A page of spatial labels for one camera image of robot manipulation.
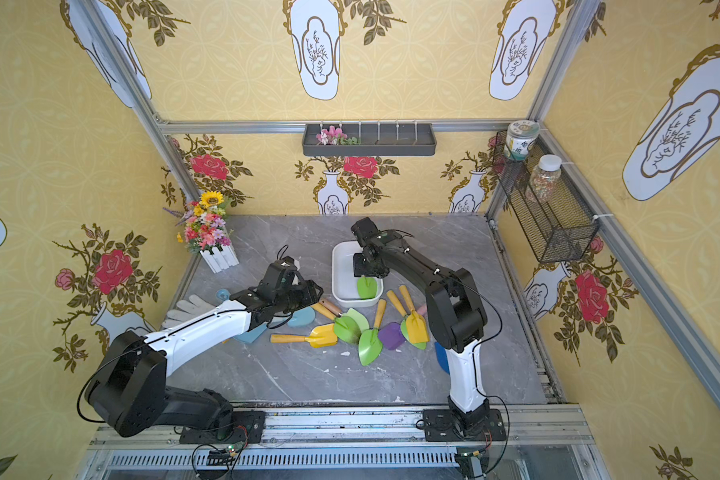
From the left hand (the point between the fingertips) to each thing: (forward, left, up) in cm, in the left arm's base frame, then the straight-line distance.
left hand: (309, 289), depth 89 cm
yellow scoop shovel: (-11, -3, -10) cm, 15 cm away
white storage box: (+4, -10, -8) cm, 14 cm away
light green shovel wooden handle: (-6, -15, -9) cm, 19 cm away
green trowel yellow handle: (+5, -18, -7) cm, 19 cm away
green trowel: (-11, -28, -7) cm, 31 cm away
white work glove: (-1, +41, -10) cm, 42 cm away
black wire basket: (+13, -70, +20) cm, 74 cm away
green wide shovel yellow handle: (-9, -10, -8) cm, 16 cm away
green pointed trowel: (-13, -18, -7) cm, 24 cm away
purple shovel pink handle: (-11, -24, -8) cm, 27 cm away
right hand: (+9, -19, -1) cm, 21 cm away
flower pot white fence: (+20, +35, +5) cm, 41 cm away
